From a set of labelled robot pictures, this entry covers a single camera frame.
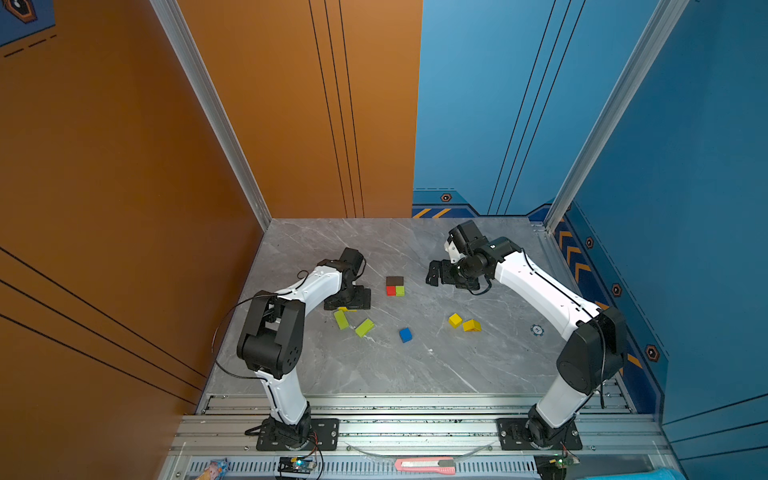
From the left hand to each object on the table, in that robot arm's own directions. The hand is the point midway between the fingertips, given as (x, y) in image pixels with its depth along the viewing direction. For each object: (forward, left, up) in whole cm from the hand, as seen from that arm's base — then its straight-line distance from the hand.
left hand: (353, 301), depth 95 cm
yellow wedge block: (-7, -37, -2) cm, 38 cm away
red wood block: (+6, -12, -3) cm, 13 cm away
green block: (+5, -15, -2) cm, 16 cm away
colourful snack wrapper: (-44, +27, -2) cm, 52 cm away
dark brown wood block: (+10, -13, -2) cm, 16 cm away
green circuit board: (-42, +10, -4) cm, 44 cm away
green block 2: (-5, +4, -2) cm, 7 cm away
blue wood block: (-10, -17, -2) cm, 20 cm away
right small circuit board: (-41, -53, -2) cm, 67 cm away
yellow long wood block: (-6, +2, +7) cm, 10 cm away
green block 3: (-8, -4, -2) cm, 9 cm away
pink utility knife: (-42, -26, -3) cm, 49 cm away
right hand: (-1, -25, +13) cm, 29 cm away
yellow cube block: (-6, -32, -1) cm, 33 cm away
